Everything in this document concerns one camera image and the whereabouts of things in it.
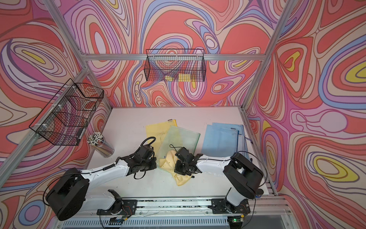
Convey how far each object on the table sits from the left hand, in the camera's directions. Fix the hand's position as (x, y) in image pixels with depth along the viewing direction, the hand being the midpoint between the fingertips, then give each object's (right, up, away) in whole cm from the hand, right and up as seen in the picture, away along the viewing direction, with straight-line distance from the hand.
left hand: (159, 164), depth 87 cm
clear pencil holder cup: (-33, +16, -8) cm, 37 cm away
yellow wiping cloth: (+5, +2, -2) cm, 6 cm away
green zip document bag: (+8, +14, +15) cm, 22 cm away
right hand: (+11, -6, -2) cm, 13 cm away
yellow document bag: (-3, +19, +18) cm, 26 cm away
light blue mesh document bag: (+58, +22, +20) cm, 65 cm away
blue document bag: (+41, +12, +11) cm, 44 cm away
